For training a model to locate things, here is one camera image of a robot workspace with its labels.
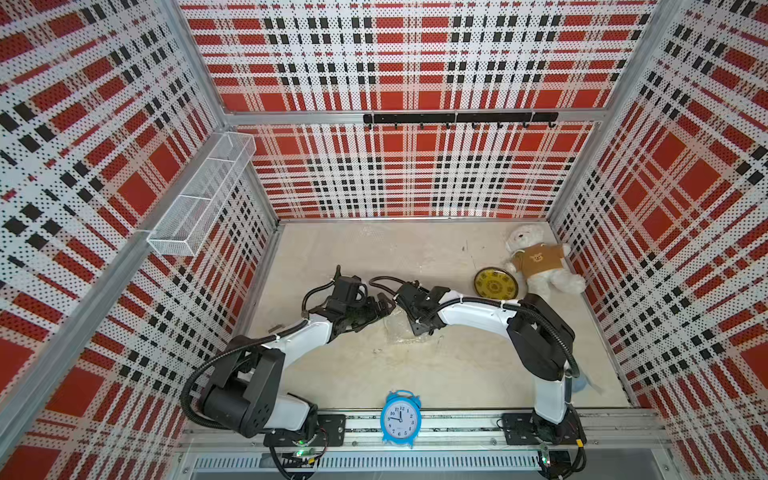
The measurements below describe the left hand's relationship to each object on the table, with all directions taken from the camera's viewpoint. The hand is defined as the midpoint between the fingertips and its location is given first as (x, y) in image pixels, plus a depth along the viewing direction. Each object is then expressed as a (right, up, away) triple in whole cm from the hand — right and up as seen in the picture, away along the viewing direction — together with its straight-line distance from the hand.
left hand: (389, 309), depth 89 cm
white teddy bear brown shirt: (+51, +12, +10) cm, 53 cm away
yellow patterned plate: (+37, +6, +13) cm, 39 cm away
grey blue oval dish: (+52, -18, -9) cm, 56 cm away
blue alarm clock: (+4, -24, -16) cm, 29 cm away
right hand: (+13, -3, +2) cm, 14 cm away
